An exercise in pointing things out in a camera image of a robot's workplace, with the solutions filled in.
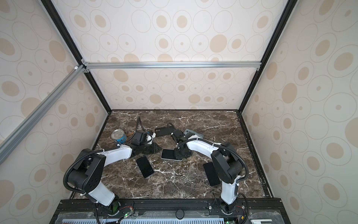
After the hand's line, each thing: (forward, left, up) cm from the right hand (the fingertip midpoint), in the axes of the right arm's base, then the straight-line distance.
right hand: (180, 156), depth 91 cm
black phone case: (+23, +13, -2) cm, 26 cm away
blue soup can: (+11, +40, +9) cm, 42 cm away
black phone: (-6, +23, -1) cm, 24 cm away
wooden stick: (+20, +39, -2) cm, 44 cm away
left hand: (+4, +10, +5) cm, 12 cm away
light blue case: (-1, +1, -3) cm, 3 cm away
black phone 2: (-11, -19, -2) cm, 22 cm away
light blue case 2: (+22, -5, -2) cm, 23 cm away
